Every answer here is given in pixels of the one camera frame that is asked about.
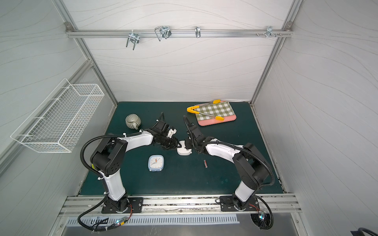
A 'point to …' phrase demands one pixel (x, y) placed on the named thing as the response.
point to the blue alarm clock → (155, 162)
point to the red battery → (205, 162)
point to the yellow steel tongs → (216, 101)
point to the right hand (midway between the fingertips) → (187, 139)
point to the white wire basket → (58, 123)
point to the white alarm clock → (182, 151)
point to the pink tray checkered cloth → (223, 108)
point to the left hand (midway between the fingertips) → (180, 147)
